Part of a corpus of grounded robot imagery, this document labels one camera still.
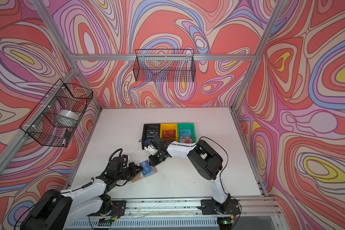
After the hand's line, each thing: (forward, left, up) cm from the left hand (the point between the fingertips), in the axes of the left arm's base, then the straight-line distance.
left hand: (145, 167), depth 85 cm
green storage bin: (+28, -27, +5) cm, 39 cm away
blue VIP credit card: (0, -1, -1) cm, 2 cm away
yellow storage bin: (+28, -13, +3) cm, 31 cm away
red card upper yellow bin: (+25, -14, 0) cm, 29 cm away
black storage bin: (+27, 0, 0) cm, 27 cm away
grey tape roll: (+13, +35, +31) cm, 49 cm away
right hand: (+2, -4, -3) cm, 5 cm away
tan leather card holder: (-4, +2, -1) cm, 5 cm away
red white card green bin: (+20, -28, 0) cm, 34 cm away
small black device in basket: (+8, +37, +24) cm, 45 cm away
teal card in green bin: (+26, -26, 0) cm, 37 cm away
